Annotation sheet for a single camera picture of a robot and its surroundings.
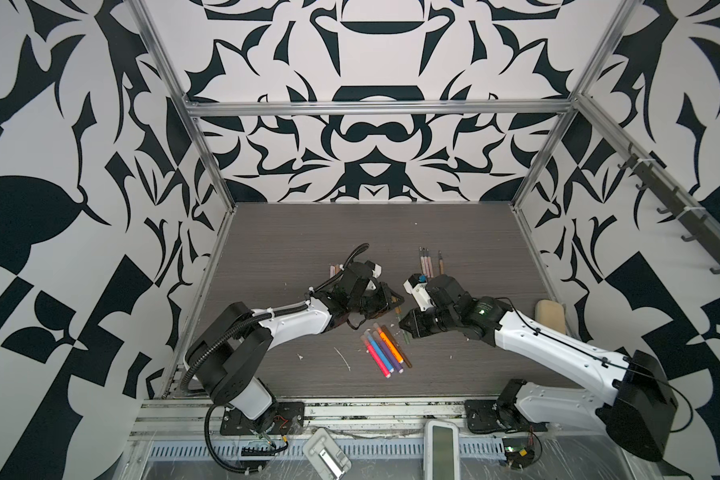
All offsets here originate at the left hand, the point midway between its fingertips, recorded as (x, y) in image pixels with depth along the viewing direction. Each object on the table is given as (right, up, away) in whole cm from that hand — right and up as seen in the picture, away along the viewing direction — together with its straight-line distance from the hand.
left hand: (410, 296), depth 80 cm
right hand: (-3, -6, -3) cm, 7 cm away
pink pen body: (+9, +6, +22) cm, 24 cm away
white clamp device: (-21, -34, -12) cm, 41 cm away
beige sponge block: (+43, -7, +9) cm, 44 cm away
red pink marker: (-9, -17, +3) cm, 20 cm away
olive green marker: (-3, -4, -1) cm, 5 cm away
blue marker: (-8, -16, +4) cm, 18 cm away
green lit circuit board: (+24, -35, -9) cm, 43 cm away
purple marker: (-5, -16, +4) cm, 18 cm away
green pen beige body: (+8, +8, +24) cm, 27 cm away
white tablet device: (+5, -32, -12) cm, 35 cm away
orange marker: (-5, -14, +5) cm, 16 cm away
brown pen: (+10, +5, +22) cm, 25 cm away
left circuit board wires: (-36, -36, -7) cm, 51 cm away
